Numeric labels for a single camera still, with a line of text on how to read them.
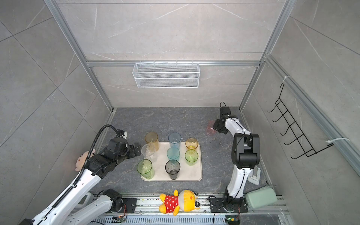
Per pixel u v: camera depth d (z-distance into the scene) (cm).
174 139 85
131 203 73
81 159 85
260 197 74
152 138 86
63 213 40
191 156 89
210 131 109
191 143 93
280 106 77
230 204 67
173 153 90
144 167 86
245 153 53
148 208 73
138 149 69
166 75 101
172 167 71
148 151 86
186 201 69
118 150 56
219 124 88
